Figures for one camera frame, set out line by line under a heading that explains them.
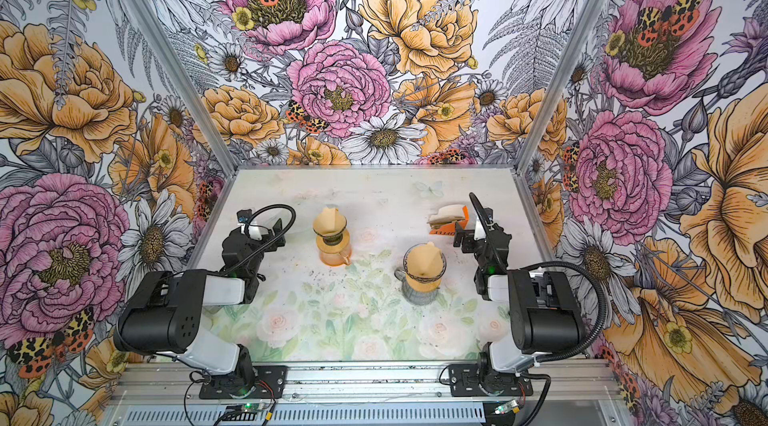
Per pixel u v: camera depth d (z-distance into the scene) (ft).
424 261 2.61
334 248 2.91
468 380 2.43
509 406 2.35
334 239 2.93
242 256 2.34
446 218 3.34
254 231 2.66
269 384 2.40
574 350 1.44
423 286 2.62
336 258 3.08
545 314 1.52
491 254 2.34
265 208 2.55
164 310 1.52
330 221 2.93
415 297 2.73
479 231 2.71
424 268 2.67
